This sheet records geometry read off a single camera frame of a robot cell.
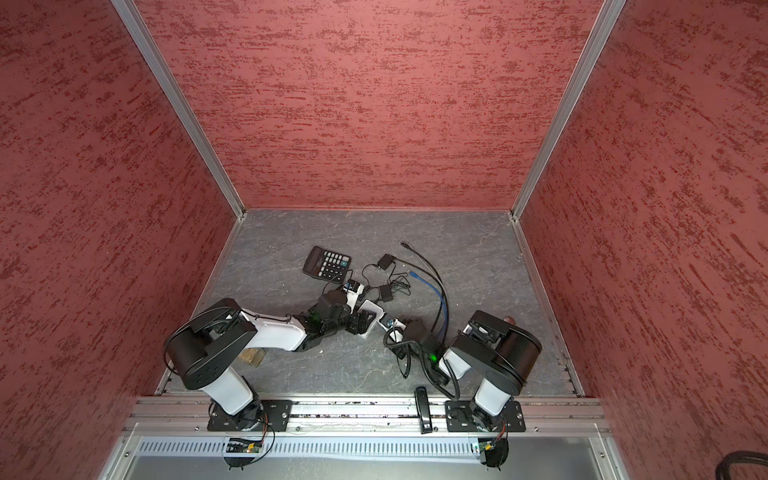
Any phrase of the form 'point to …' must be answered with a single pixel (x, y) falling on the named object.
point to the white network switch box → (369, 306)
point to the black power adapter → (385, 261)
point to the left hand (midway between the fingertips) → (367, 317)
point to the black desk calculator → (328, 265)
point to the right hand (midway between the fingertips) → (387, 330)
